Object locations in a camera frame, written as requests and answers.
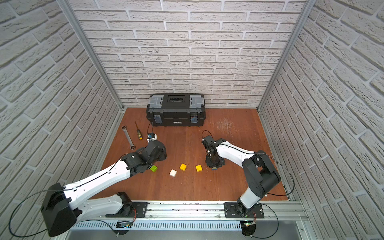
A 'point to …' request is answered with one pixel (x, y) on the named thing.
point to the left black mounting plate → (138, 209)
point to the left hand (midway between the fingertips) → (164, 148)
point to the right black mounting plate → (231, 210)
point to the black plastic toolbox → (176, 109)
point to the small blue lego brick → (214, 168)
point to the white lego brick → (173, 173)
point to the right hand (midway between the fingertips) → (215, 165)
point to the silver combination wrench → (132, 147)
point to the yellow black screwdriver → (138, 132)
